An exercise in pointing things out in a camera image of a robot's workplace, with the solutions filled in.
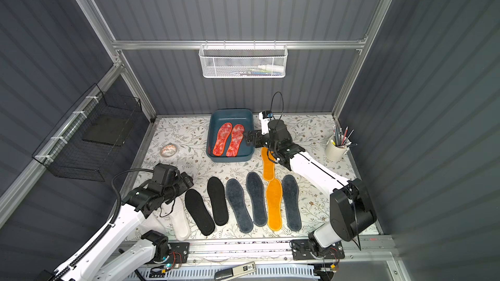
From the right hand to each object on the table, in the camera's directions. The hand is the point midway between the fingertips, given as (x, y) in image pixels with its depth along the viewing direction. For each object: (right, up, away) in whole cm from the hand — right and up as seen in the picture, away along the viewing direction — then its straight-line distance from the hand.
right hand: (255, 131), depth 82 cm
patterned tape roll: (-47, -10, +23) cm, 53 cm away
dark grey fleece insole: (-9, -30, +5) cm, 32 cm away
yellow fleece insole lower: (+9, -29, +5) cm, 31 cm away
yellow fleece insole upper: (+7, -18, +16) cm, 25 cm away
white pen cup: (+39, -8, +10) cm, 42 cm away
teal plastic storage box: (-13, +10, +37) cm, 41 cm away
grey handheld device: (-9, -49, -17) cm, 53 cm away
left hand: (-28, -22, -3) cm, 36 cm away
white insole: (-32, -38, -1) cm, 49 cm away
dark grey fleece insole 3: (+17, -29, +7) cm, 34 cm away
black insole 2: (-18, -28, +8) cm, 35 cm away
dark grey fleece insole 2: (0, -27, +7) cm, 28 cm away
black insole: (-24, -35, +1) cm, 43 cm away
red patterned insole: (-10, -2, +26) cm, 28 cm away
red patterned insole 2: (-18, 0, +29) cm, 35 cm away
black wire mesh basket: (-64, -5, -10) cm, 65 cm away
